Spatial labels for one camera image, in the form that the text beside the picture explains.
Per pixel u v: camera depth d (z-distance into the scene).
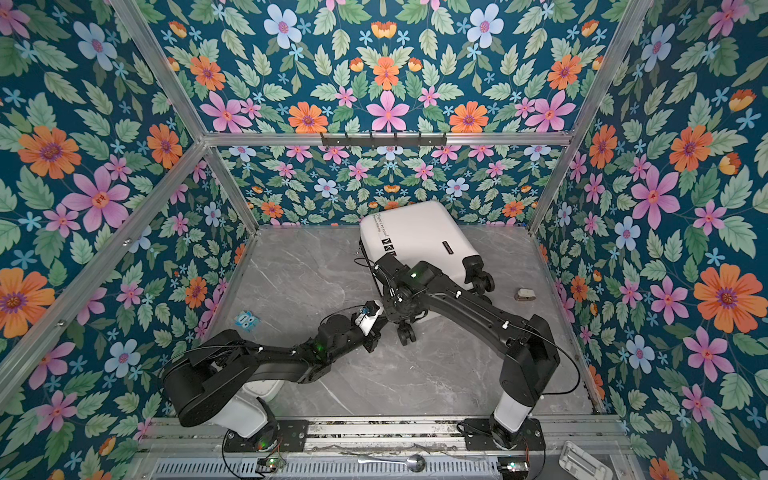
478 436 0.72
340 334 0.66
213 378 0.45
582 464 0.69
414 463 0.68
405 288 0.55
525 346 0.43
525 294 0.97
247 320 0.93
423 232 0.91
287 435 0.74
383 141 0.91
